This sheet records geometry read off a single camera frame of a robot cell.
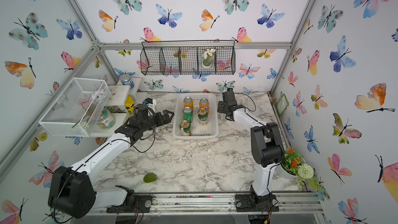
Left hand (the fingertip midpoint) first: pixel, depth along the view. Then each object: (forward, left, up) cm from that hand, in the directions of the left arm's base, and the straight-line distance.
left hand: (169, 113), depth 83 cm
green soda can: (+7, -8, -11) cm, 15 cm away
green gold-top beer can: (-2, -8, -9) cm, 12 cm away
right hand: (+13, -32, -7) cm, 35 cm away
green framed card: (+20, -74, -18) cm, 78 cm away
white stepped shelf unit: (+9, +26, +2) cm, 28 cm away
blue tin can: (+25, +30, +2) cm, 39 cm away
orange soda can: (+17, -8, -10) cm, 21 cm away
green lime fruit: (-26, +11, -20) cm, 35 cm away
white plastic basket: (+1, -22, -19) cm, 29 cm away
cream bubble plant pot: (-5, +31, +1) cm, 31 cm away
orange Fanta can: (+15, -19, -10) cm, 26 cm away
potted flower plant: (-27, -58, -5) cm, 64 cm away
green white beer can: (+6, -18, -11) cm, 22 cm away
